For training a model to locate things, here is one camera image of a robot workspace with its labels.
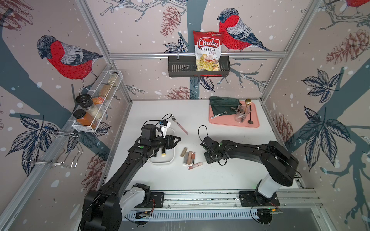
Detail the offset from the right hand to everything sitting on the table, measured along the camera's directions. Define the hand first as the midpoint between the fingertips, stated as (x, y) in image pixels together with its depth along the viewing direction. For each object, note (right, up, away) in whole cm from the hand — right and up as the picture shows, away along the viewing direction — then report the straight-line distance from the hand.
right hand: (208, 157), depth 89 cm
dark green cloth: (+14, +34, +28) cm, 47 cm away
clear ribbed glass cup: (+26, +27, +14) cm, 40 cm away
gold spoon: (+30, +36, +12) cm, 48 cm away
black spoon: (+34, +22, +18) cm, 44 cm away
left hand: (-18, +15, -10) cm, 26 cm away
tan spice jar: (-60, +41, -10) cm, 73 cm away
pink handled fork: (-24, +23, +19) cm, 39 cm away
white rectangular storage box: (-25, +1, +1) cm, 25 cm away
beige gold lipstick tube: (-16, +3, +1) cm, 16 cm away
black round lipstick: (-34, +1, +1) cm, 34 cm away
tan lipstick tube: (-13, -2, -3) cm, 13 cm away
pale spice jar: (-59, +49, -3) cm, 77 cm away
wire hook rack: (-64, +15, -33) cm, 74 cm away
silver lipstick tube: (-14, 0, -1) cm, 14 cm away
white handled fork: (+10, +26, +21) cm, 35 cm away
